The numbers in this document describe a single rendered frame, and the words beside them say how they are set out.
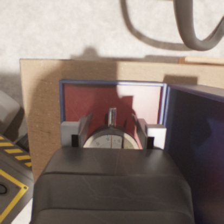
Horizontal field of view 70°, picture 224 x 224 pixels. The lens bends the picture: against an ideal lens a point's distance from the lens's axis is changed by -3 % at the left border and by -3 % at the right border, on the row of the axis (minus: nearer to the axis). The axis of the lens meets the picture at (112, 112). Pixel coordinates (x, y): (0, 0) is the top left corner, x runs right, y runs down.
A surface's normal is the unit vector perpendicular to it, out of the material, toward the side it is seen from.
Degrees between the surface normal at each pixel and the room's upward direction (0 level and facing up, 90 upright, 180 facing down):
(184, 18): 67
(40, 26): 0
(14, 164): 0
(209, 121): 83
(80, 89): 0
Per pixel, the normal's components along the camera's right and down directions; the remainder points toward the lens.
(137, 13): 0.00, 0.26
